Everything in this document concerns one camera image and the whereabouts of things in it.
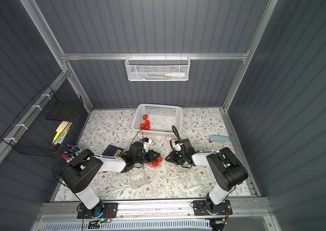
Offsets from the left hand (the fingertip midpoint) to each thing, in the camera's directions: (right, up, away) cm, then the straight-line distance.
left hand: (162, 157), depth 87 cm
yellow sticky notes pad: (-53, +18, -13) cm, 57 cm away
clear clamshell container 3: (+16, -13, -3) cm, 20 cm away
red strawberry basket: (-12, +22, +22) cm, 33 cm away
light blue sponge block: (+40, +10, +13) cm, 43 cm away
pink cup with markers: (-53, +5, -4) cm, 53 cm away
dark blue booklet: (-33, +2, +8) cm, 34 cm away
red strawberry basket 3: (-12, +18, +18) cm, 28 cm away
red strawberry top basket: (-14, +26, +25) cm, 39 cm away
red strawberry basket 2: (-15, +19, +19) cm, 31 cm away
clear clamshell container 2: (-8, -5, 0) cm, 9 cm away
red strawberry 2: (-5, -3, 0) cm, 6 cm away
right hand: (+4, -2, +4) cm, 5 cm away
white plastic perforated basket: (-5, +25, +26) cm, 36 cm away
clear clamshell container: (-15, -12, 0) cm, 19 cm away
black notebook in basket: (-56, +30, -4) cm, 64 cm away
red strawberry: (-2, -2, +3) cm, 4 cm away
